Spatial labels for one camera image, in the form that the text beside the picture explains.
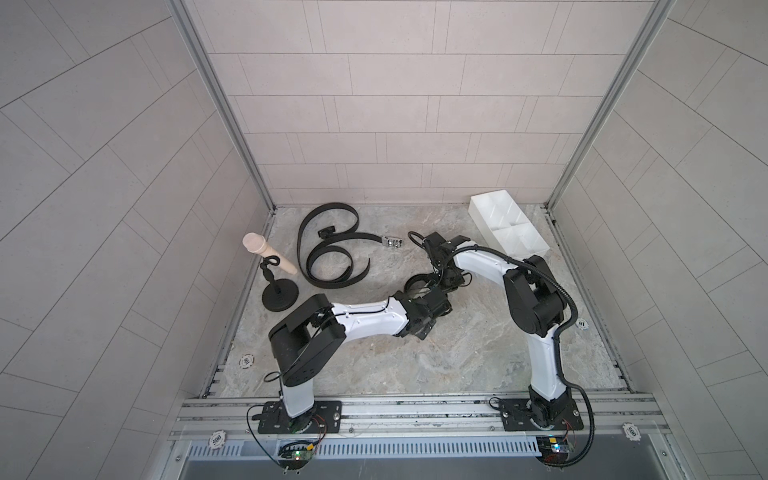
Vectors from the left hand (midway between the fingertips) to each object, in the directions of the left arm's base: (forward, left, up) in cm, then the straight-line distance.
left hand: (415, 313), depth 89 cm
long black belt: (+11, -1, +3) cm, 11 cm away
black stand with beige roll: (+5, +42, +1) cm, 42 cm away
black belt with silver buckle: (+29, +32, +3) cm, 43 cm away
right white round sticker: (-30, -50, +1) cm, 58 cm away
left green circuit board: (-34, +28, +2) cm, 44 cm away
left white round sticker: (-31, +47, 0) cm, 56 cm away
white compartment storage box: (+28, -33, +8) cm, 44 cm away
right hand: (+9, -9, -2) cm, 12 cm away
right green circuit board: (-33, -31, 0) cm, 45 cm away
